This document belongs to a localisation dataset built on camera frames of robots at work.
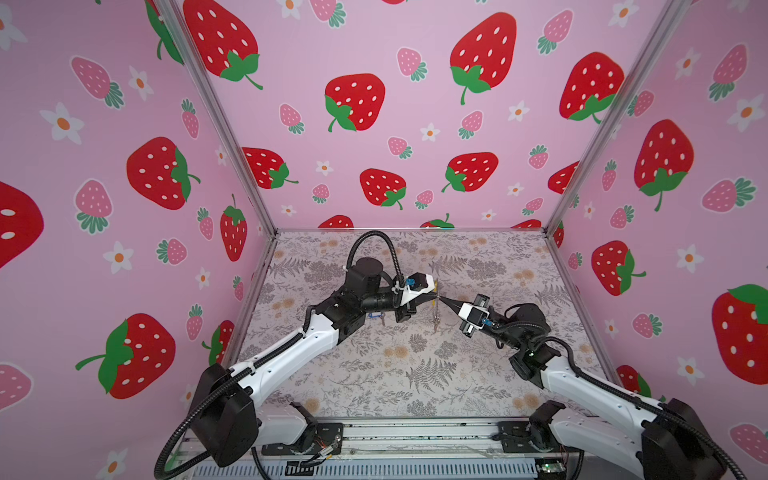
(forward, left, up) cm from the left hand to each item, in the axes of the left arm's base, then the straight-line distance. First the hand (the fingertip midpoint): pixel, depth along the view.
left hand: (434, 292), depth 70 cm
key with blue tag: (+9, +15, -27) cm, 32 cm away
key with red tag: (-3, -2, -9) cm, 9 cm away
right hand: (-1, -2, 0) cm, 2 cm away
